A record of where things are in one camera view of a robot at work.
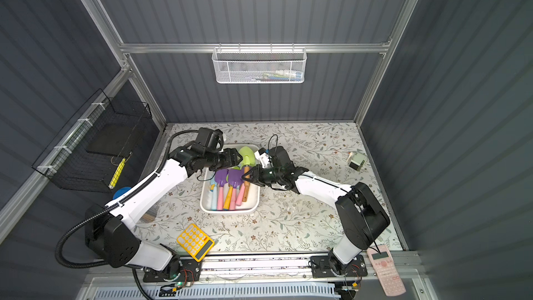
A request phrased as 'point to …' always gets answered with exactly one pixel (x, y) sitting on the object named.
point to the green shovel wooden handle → (248, 157)
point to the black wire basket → (89, 154)
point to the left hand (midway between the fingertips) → (239, 161)
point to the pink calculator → (386, 270)
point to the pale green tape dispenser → (356, 160)
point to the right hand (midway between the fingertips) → (246, 178)
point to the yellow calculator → (195, 242)
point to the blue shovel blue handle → (214, 194)
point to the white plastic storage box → (252, 203)
